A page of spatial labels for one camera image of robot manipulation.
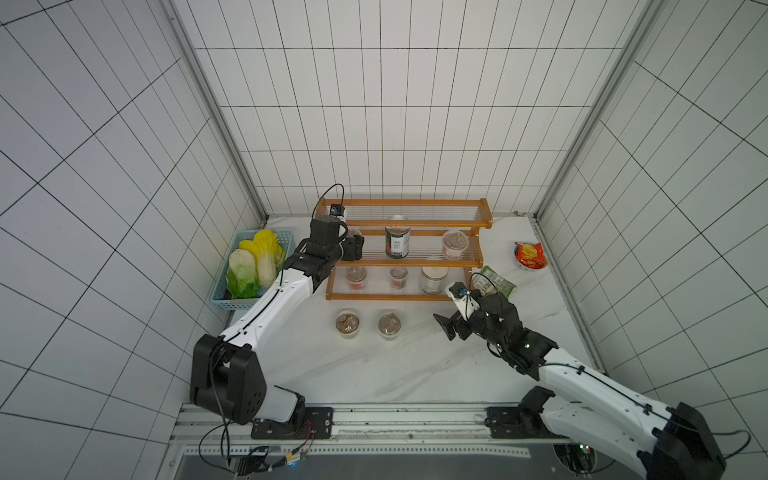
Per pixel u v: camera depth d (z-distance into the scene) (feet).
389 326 2.75
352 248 2.44
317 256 2.00
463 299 2.19
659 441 1.31
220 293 3.01
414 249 2.90
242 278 2.92
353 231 2.76
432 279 2.96
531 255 3.29
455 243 2.77
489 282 3.26
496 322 1.93
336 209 2.33
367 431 2.38
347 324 2.78
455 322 2.28
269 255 3.21
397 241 2.67
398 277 3.02
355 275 3.04
